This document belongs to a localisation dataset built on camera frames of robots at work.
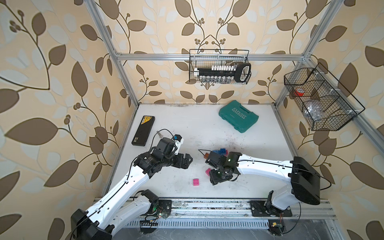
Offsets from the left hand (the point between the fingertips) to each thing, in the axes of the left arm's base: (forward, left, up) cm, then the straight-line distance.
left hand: (183, 156), depth 75 cm
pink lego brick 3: (-8, -7, -16) cm, 19 cm away
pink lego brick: (-3, -13, -13) cm, 19 cm away
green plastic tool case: (+37, -36, -11) cm, 53 cm away
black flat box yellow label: (+23, +31, -16) cm, 42 cm away
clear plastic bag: (+15, -63, +19) cm, 67 cm away
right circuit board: (-28, -46, -18) cm, 57 cm away
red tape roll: (+30, -63, +18) cm, 72 cm away
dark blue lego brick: (+8, -22, -9) cm, 25 cm away
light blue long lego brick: (+8, -19, -11) cm, 23 cm away
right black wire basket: (+19, -71, +19) cm, 76 cm away
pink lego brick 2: (-4, -20, +12) cm, 24 cm away
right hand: (-8, -17, -12) cm, 22 cm away
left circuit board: (-27, +17, -20) cm, 38 cm away
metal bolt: (+23, +18, -16) cm, 34 cm away
